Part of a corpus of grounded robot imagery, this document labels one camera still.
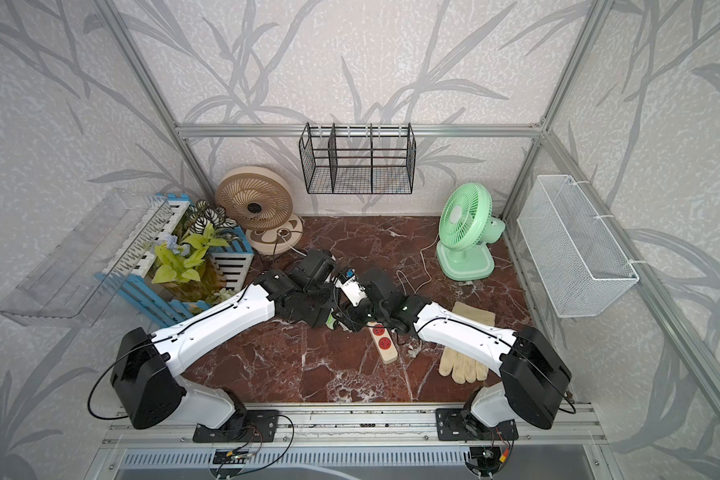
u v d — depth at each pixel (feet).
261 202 3.09
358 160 3.48
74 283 2.15
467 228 2.71
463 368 2.71
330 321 2.99
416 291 3.27
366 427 2.45
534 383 1.36
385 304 1.99
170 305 2.64
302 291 1.98
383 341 2.79
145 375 1.31
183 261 2.53
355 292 2.28
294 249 3.56
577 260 2.07
